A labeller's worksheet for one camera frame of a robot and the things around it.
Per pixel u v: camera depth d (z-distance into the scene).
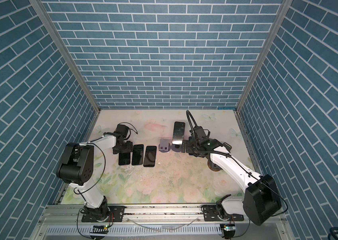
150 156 0.93
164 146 0.95
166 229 0.71
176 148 0.99
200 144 0.63
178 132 0.94
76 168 0.48
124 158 0.91
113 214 0.72
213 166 0.86
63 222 0.74
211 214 0.74
